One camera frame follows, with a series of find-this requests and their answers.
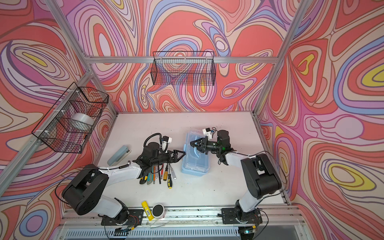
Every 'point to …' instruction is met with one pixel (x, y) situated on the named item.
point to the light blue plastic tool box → (190, 172)
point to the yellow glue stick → (147, 210)
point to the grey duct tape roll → (83, 118)
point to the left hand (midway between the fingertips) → (183, 154)
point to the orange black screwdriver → (165, 175)
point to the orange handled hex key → (154, 174)
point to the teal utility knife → (150, 177)
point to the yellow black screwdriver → (169, 180)
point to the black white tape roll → (158, 211)
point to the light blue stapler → (120, 155)
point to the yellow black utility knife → (143, 180)
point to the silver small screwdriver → (172, 173)
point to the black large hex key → (159, 174)
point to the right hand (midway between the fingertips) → (191, 147)
